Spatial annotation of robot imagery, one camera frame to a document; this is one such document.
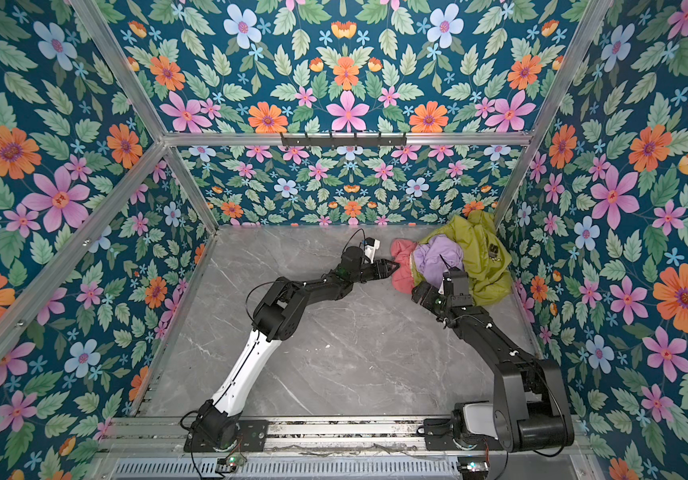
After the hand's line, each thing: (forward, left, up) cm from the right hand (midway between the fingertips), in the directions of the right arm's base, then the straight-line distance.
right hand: (424, 293), depth 90 cm
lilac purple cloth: (+14, -6, +1) cm, 16 cm away
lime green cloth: (+12, -22, +2) cm, 25 cm away
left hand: (+14, +6, 0) cm, 15 cm away
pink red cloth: (+11, +5, -6) cm, 14 cm away
